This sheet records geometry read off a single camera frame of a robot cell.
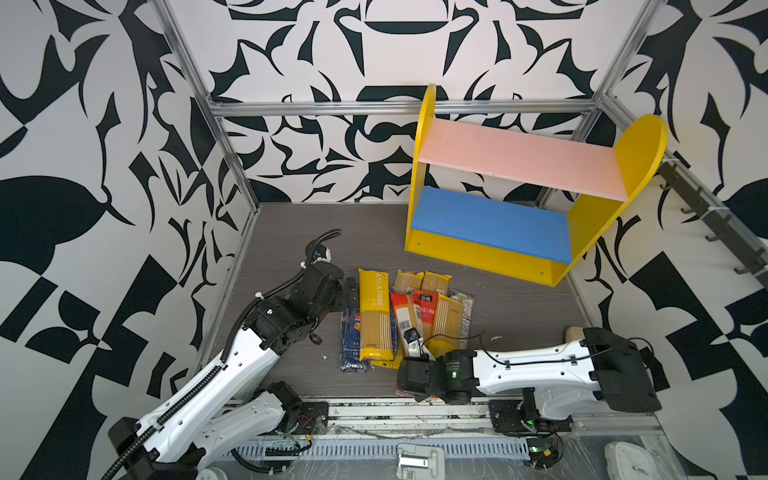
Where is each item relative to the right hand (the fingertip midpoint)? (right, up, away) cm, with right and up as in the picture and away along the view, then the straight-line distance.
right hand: (413, 382), depth 76 cm
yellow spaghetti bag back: (+9, +22, +21) cm, 31 cm away
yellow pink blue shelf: (+38, +47, +28) cm, 67 cm away
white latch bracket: (+1, -14, -8) cm, 16 cm away
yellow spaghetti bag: (-10, +14, +3) cm, 18 cm away
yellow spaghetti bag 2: (0, +23, +21) cm, 31 cm away
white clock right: (+45, -13, -9) cm, 48 cm away
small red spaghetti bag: (-2, +15, +6) cm, 16 cm away
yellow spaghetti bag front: (+10, +12, +7) cm, 17 cm away
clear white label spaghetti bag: (+18, +17, +16) cm, 29 cm away
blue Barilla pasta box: (-16, +10, +3) cm, 19 cm away
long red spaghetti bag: (+4, +16, +11) cm, 20 cm away
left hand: (-18, +26, -4) cm, 32 cm away
